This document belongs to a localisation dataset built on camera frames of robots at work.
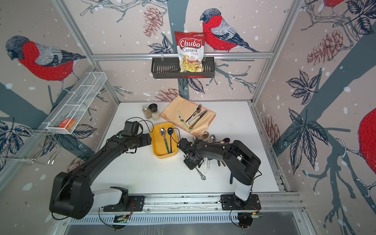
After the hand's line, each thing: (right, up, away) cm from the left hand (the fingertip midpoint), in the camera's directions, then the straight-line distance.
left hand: (148, 137), depth 87 cm
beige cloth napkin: (+24, +13, +23) cm, 36 cm away
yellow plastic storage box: (+5, -6, +8) cm, 11 cm away
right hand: (+28, -17, +1) cm, 32 cm away
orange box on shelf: (-29, +10, -23) cm, 38 cm away
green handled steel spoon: (+6, +1, +13) cm, 15 cm away
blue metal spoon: (+12, +2, +13) cm, 18 cm away
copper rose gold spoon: (+36, -1, +11) cm, 38 cm away
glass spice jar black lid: (-1, +18, +16) cm, 24 cm away
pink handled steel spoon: (+41, -3, +10) cm, 42 cm away
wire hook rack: (-38, +2, -31) cm, 49 cm away
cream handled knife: (+18, +11, +23) cm, 31 cm away
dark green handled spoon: (+49, -23, -6) cm, 55 cm away
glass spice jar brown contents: (-6, +16, +17) cm, 24 cm away
